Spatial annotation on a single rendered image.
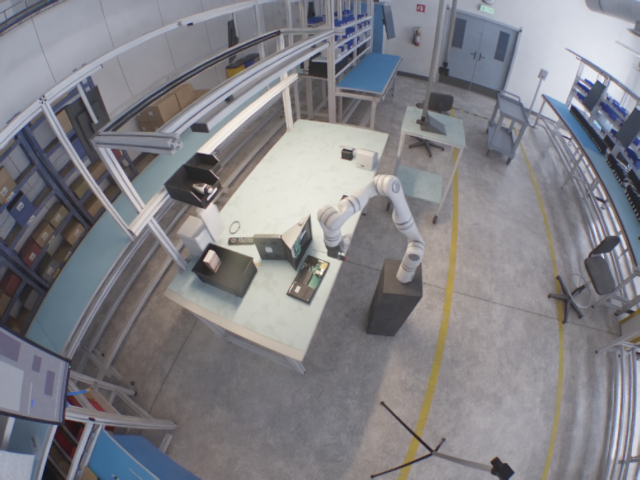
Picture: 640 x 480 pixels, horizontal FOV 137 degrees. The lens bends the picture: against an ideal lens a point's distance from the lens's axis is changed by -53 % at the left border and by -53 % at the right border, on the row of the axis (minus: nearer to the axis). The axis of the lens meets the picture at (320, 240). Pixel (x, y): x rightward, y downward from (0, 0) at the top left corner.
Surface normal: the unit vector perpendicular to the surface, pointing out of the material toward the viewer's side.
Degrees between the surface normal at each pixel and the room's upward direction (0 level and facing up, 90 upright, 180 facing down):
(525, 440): 0
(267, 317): 0
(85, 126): 98
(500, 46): 90
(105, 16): 90
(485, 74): 90
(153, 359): 0
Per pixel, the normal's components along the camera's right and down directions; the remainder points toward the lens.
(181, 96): 0.94, 0.25
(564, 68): -0.36, 0.76
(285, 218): -0.04, -0.59
